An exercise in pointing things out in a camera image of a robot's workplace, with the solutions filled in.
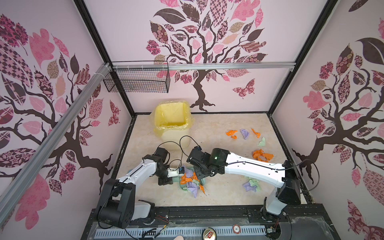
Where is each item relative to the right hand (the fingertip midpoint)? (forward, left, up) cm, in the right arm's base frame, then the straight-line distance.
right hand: (198, 170), depth 74 cm
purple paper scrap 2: (-5, -28, -14) cm, 32 cm away
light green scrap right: (+26, -46, -16) cm, 55 cm away
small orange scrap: (+33, -45, -15) cm, 58 cm away
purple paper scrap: (-5, +3, -11) cm, 12 cm away
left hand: (0, +18, -14) cm, 22 cm away
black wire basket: (+56, +34, +20) cm, 69 cm away
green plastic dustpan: (-4, +8, -12) cm, 15 cm away
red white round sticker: (-24, -18, -14) cm, 33 cm away
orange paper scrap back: (+34, -25, -14) cm, 45 cm away
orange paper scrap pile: (+16, -40, -14) cm, 45 cm away
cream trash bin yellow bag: (+37, +17, -4) cm, 41 cm away
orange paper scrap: (0, +8, -12) cm, 15 cm away
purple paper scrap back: (+34, -35, -14) cm, 51 cm away
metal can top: (-26, -4, -3) cm, 26 cm away
